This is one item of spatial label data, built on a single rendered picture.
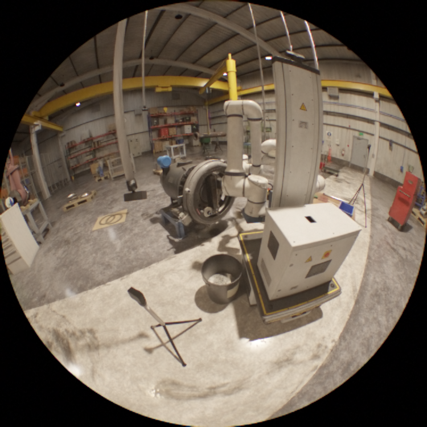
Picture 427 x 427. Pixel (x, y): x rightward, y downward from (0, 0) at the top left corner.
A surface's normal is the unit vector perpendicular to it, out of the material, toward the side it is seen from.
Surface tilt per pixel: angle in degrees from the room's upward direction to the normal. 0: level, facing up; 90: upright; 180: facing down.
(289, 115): 90
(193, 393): 0
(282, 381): 0
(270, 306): 0
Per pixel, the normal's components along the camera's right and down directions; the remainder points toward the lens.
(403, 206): -0.99, 0.09
